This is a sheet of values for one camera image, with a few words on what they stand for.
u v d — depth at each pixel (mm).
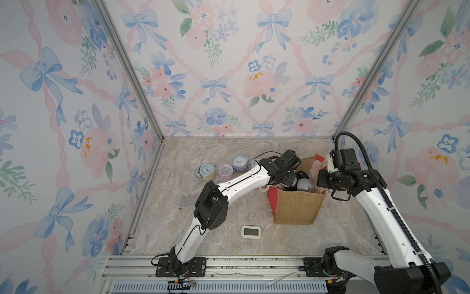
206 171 992
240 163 1034
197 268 734
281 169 636
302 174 903
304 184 819
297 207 748
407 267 377
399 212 437
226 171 1010
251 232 811
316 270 732
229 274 734
